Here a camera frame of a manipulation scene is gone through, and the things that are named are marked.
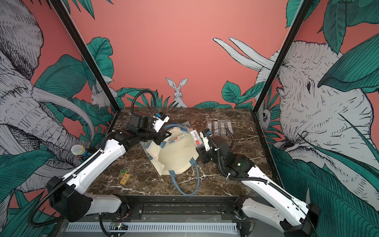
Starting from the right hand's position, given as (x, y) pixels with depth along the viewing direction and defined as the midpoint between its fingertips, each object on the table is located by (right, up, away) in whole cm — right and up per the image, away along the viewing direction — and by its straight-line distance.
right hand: (199, 144), depth 72 cm
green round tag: (-46, -18, +16) cm, 52 cm away
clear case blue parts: (+25, +8, +38) cm, 46 cm away
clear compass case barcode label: (+9, +9, +37) cm, 39 cm away
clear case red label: (-1, +3, 0) cm, 3 cm away
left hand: (-15, +6, +4) cm, 16 cm away
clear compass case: (+19, +7, +36) cm, 41 cm away
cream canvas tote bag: (-14, -10, +21) cm, 27 cm away
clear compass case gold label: (+14, +7, +36) cm, 39 cm away
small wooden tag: (-43, -22, +12) cm, 49 cm away
